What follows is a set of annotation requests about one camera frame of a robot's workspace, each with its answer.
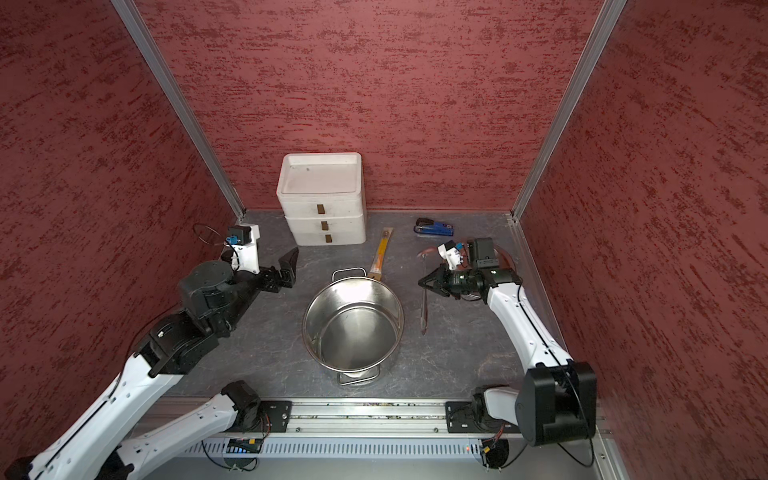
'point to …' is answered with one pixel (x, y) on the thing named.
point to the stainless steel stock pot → (352, 325)
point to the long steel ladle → (424, 319)
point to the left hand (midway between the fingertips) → (278, 254)
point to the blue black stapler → (428, 226)
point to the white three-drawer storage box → (321, 196)
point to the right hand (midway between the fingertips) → (419, 287)
